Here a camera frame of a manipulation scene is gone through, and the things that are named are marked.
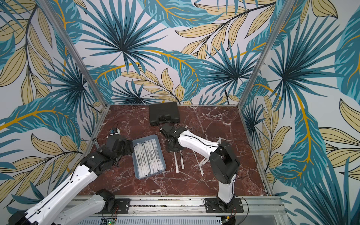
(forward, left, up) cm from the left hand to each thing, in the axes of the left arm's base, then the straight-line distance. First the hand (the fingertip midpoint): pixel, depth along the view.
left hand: (126, 146), depth 77 cm
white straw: (-2, -4, -15) cm, 16 cm away
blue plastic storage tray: (+1, -9, -16) cm, 18 cm away
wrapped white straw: (-7, -28, -11) cm, 31 cm away
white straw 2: (+4, -6, -16) cm, 18 cm away
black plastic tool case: (+34, -19, -11) cm, 41 cm away
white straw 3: (+2, -11, -16) cm, 19 cm away
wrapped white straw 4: (-1, -45, -17) cm, 48 cm away
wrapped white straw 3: (-4, -43, -17) cm, 46 cm away
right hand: (+4, -25, -9) cm, 27 cm away
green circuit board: (-33, +4, -19) cm, 38 cm away
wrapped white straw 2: (0, -31, -17) cm, 35 cm away
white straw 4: (+2, -16, -16) cm, 22 cm away
